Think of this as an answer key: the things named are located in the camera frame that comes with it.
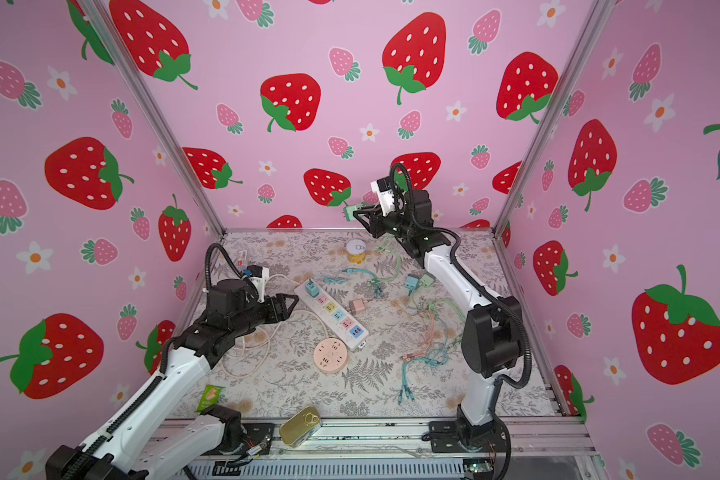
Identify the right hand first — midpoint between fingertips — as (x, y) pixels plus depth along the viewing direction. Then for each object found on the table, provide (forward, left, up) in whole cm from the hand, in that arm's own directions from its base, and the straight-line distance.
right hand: (357, 211), depth 80 cm
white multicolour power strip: (-16, +7, -30) cm, 35 cm away
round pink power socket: (-28, +6, -31) cm, 43 cm away
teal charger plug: (-9, +15, -26) cm, 32 cm away
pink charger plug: (-10, 0, -32) cm, 34 cm away
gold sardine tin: (-47, +9, -30) cm, 57 cm away
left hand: (-21, +16, -14) cm, 30 cm away
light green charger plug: (0, +2, 0) cm, 3 cm away
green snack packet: (-43, +35, -32) cm, 64 cm away
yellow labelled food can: (+10, +4, -27) cm, 29 cm away
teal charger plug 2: (+1, -17, -33) cm, 37 cm away
